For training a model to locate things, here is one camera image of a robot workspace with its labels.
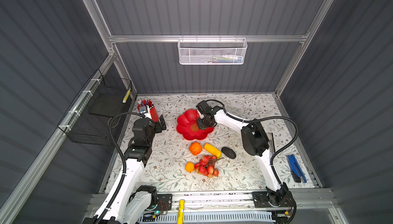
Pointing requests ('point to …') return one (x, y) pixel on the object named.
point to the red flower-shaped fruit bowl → (187, 125)
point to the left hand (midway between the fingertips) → (152, 117)
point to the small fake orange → (189, 166)
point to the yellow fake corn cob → (213, 150)
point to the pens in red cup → (146, 104)
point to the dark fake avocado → (228, 152)
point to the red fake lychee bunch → (205, 166)
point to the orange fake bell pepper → (195, 148)
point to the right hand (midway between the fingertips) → (202, 125)
